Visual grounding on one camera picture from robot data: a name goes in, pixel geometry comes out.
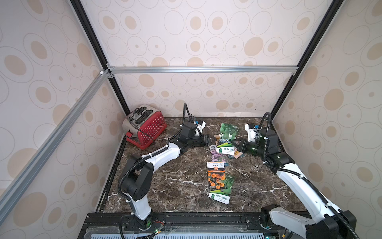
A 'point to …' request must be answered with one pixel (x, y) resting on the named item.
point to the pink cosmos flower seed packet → (218, 157)
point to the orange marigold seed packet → (216, 174)
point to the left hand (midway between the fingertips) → (217, 139)
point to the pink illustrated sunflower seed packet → (237, 154)
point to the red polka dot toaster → (144, 124)
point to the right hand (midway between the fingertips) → (238, 140)
